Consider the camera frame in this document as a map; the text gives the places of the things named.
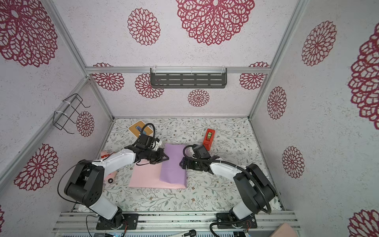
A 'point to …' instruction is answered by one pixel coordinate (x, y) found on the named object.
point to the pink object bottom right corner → (284, 230)
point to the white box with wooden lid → (136, 128)
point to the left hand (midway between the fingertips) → (169, 158)
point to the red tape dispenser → (208, 138)
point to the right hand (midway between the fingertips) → (184, 163)
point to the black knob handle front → (192, 233)
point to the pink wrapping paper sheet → (167, 174)
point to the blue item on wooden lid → (138, 128)
